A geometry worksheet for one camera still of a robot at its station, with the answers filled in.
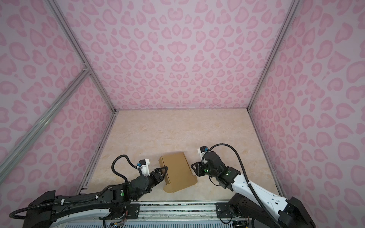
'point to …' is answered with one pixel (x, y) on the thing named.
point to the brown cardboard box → (179, 175)
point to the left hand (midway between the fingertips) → (168, 170)
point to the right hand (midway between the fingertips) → (193, 166)
